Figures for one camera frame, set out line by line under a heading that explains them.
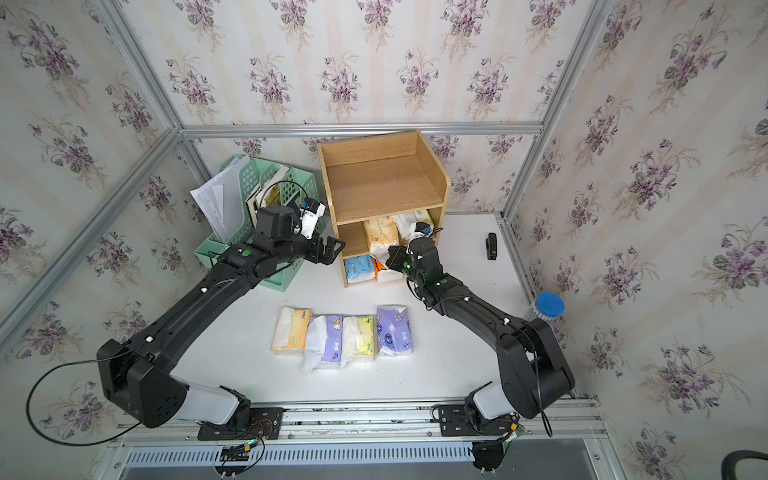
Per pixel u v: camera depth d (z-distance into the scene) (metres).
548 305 0.73
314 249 0.67
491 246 1.07
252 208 0.98
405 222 0.88
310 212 0.66
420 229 0.75
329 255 0.69
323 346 0.80
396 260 0.75
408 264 0.73
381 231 0.87
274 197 0.93
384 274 0.95
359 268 0.97
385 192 0.82
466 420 0.73
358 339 0.82
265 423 0.73
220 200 0.91
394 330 0.84
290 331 0.84
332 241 0.69
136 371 0.39
